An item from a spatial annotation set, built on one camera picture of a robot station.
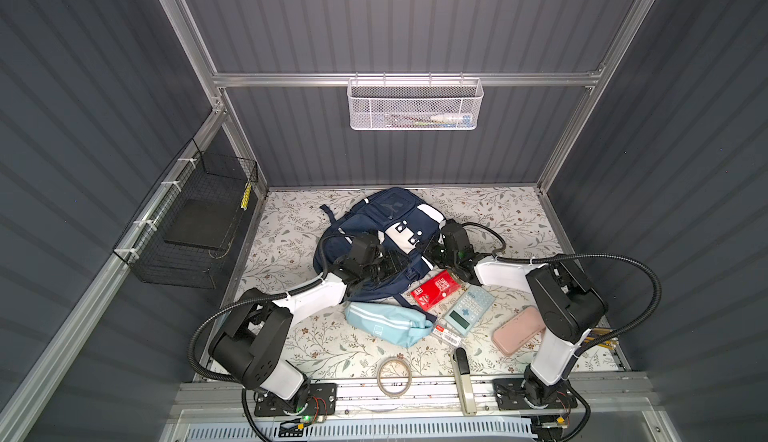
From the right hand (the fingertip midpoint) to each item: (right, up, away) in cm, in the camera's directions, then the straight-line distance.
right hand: (417, 246), depth 94 cm
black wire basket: (-60, +5, -22) cm, 64 cm away
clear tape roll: (-11, -32, -18) cm, 39 cm away
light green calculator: (+14, -18, -7) cm, 24 cm away
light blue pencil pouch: (-8, -20, -12) cm, 24 cm away
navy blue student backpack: (-5, +9, +5) cm, 12 cm away
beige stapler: (+9, -28, -19) cm, 35 cm away
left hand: (-4, -3, -8) cm, 9 cm away
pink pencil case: (+27, -22, -11) cm, 37 cm away
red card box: (+5, -13, -2) cm, 15 cm away
